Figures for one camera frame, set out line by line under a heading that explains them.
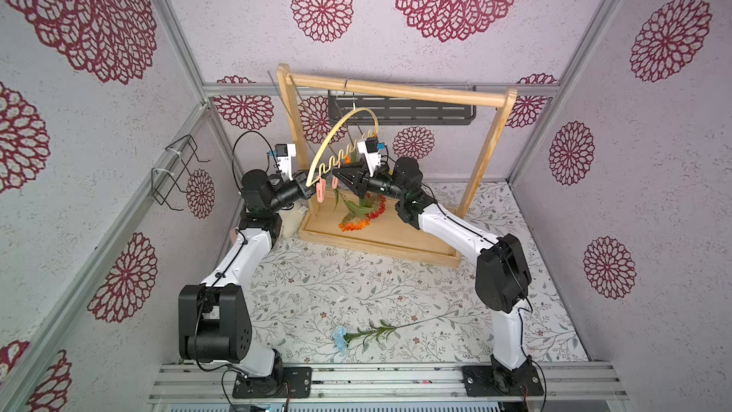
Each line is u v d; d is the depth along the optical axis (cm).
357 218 78
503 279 55
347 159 76
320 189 67
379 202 87
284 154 68
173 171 77
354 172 70
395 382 75
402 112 92
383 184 70
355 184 72
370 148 67
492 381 65
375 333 81
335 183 75
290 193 69
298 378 76
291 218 100
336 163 72
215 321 43
